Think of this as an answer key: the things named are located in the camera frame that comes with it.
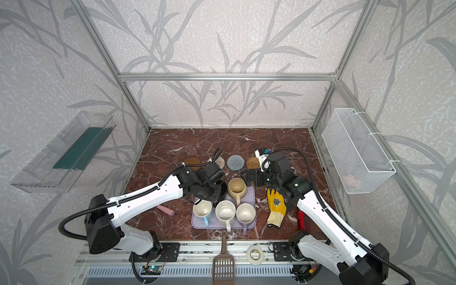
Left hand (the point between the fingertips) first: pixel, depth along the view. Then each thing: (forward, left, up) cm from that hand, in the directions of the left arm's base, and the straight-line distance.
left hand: (220, 192), depth 77 cm
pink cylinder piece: (-6, +23, -12) cm, 27 cm away
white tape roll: (-22, -15, -14) cm, 30 cm away
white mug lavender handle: (-5, -12, -12) cm, 18 cm away
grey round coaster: (+24, -6, -14) cm, 28 cm away
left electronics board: (-27, +27, -14) cm, 41 cm away
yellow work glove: (-3, -27, -12) cm, 29 cm away
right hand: (+8, -13, +8) cm, 17 cm away
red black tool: (-9, -37, -10) cm, 40 cm away
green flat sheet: (+7, +48, +22) cm, 53 cm away
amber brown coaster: (+26, +19, -15) cm, 36 cm away
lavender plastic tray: (-9, +3, -13) cm, 16 cm away
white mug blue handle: (-3, +9, -12) cm, 15 cm away
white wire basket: (+2, -50, +22) cm, 55 cm away
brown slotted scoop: (-26, -2, -13) cm, 30 cm away
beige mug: (+8, -7, -12) cm, 16 cm away
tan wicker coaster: (+24, -16, -14) cm, 32 cm away
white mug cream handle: (-4, -2, -11) cm, 12 cm away
